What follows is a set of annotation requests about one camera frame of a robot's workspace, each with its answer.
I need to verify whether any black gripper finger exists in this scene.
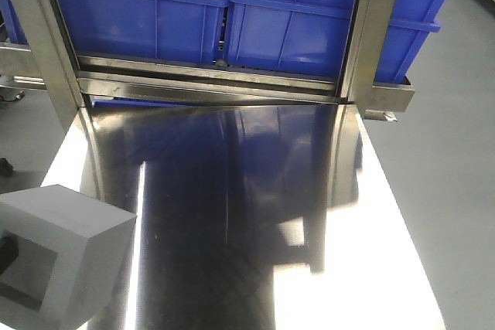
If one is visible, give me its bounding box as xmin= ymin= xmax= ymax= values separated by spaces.
xmin=0 ymin=235 xmax=20 ymax=275

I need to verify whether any grey block with square hole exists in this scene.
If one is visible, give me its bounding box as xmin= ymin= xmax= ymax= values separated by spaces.
xmin=0 ymin=184 xmax=139 ymax=330

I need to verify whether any steel rack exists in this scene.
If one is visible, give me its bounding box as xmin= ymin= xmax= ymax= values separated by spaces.
xmin=0 ymin=0 xmax=417 ymax=122
xmin=0 ymin=42 xmax=47 ymax=91

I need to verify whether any red black cable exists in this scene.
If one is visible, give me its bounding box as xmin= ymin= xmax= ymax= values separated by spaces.
xmin=0 ymin=89 xmax=26 ymax=104

